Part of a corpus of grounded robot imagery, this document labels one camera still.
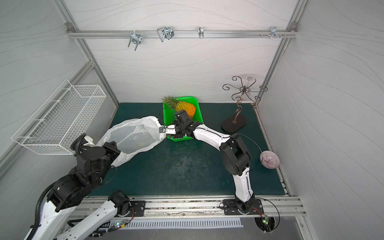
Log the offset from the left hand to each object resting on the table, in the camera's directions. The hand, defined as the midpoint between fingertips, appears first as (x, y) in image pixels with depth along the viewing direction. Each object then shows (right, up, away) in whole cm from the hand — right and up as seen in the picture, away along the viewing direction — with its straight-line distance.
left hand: (118, 141), depth 64 cm
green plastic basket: (+14, +13, +50) cm, 53 cm away
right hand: (+19, +6, +26) cm, 33 cm away
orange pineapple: (+22, +19, +40) cm, 50 cm away
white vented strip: (+26, -40, +6) cm, 48 cm away
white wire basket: (-30, +7, +4) cm, 31 cm away
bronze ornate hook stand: (+62, +7, +44) cm, 76 cm away
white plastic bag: (-10, -2, +37) cm, 38 cm away
